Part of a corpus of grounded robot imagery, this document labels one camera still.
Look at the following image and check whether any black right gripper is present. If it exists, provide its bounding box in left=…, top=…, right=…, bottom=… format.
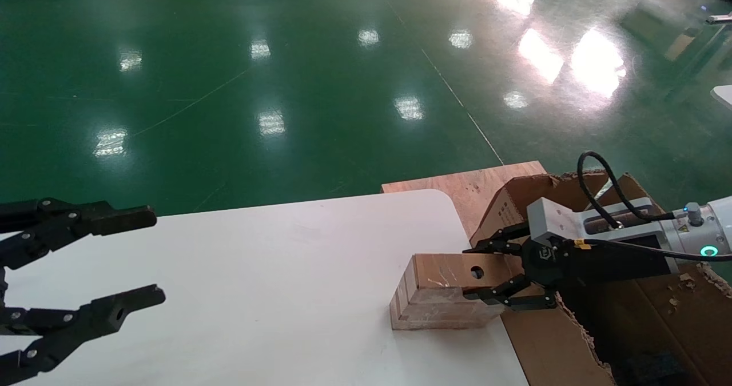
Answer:
left=462, top=221, right=678, bottom=311

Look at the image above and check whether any wooden board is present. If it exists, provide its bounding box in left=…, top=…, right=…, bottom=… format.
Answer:
left=381, top=160, right=547, bottom=241

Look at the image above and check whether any black braided cable loop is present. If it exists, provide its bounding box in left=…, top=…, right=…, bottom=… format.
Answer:
left=576, top=150, right=678, bottom=229

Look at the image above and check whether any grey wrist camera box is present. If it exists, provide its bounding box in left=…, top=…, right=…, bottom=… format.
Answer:
left=526, top=197, right=585, bottom=245

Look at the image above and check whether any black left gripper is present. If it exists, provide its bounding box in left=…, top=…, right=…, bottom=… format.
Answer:
left=0, top=197, right=166, bottom=386

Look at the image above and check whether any black foam pad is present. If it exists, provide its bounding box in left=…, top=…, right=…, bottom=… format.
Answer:
left=612, top=357, right=687, bottom=386

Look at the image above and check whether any big open cardboard box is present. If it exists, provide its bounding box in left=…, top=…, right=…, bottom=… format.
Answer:
left=470, top=170, right=732, bottom=386

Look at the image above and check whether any black camera cable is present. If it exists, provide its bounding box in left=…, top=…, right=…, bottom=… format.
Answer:
left=563, top=238, right=732, bottom=261

